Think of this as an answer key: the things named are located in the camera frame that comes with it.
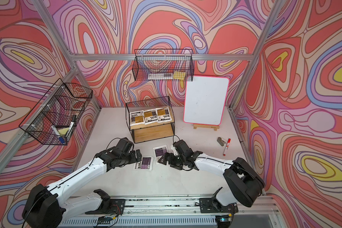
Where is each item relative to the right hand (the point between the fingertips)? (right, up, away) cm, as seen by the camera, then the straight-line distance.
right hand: (165, 167), depth 82 cm
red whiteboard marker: (+42, +10, +13) cm, 45 cm away
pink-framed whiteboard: (+26, +41, +11) cm, 50 cm away
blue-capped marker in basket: (-53, +21, -13) cm, 59 cm away
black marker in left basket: (-45, +29, -13) cm, 55 cm away
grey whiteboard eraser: (+38, +13, +15) cm, 43 cm away
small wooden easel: (+31, +23, +20) cm, 44 cm away
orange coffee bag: (-2, +31, +9) cm, 32 cm away
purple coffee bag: (-4, +6, +10) cm, 12 cm away
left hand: (-17, +5, +1) cm, 18 cm away
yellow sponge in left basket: (-52, +22, -11) cm, 57 cm away
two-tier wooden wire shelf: (-19, +19, +21) cm, 34 cm away
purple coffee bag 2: (-14, 0, +5) cm, 14 cm away
